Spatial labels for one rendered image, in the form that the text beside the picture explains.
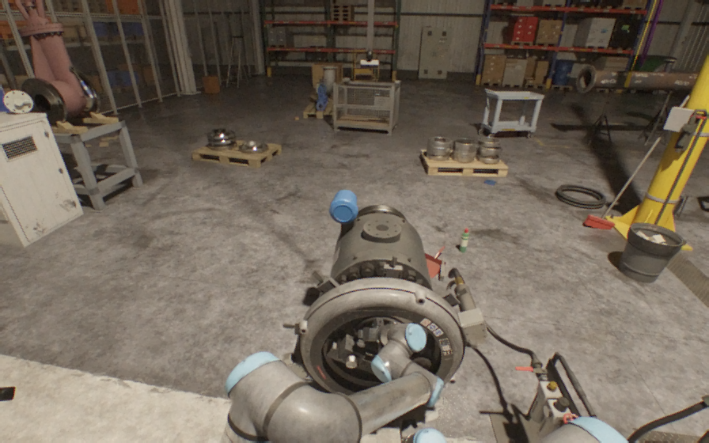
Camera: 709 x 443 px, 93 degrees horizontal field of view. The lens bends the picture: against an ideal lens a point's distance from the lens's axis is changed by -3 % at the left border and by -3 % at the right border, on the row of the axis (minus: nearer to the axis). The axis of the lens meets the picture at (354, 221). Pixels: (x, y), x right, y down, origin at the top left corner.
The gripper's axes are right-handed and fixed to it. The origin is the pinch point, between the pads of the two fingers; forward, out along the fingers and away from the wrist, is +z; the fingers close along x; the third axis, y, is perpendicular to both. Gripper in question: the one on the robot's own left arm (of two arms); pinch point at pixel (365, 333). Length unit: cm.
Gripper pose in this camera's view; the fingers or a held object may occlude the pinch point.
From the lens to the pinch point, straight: 154.6
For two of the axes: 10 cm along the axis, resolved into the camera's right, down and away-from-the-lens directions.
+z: -5.2, 2.3, 8.2
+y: 0.5, -9.5, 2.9
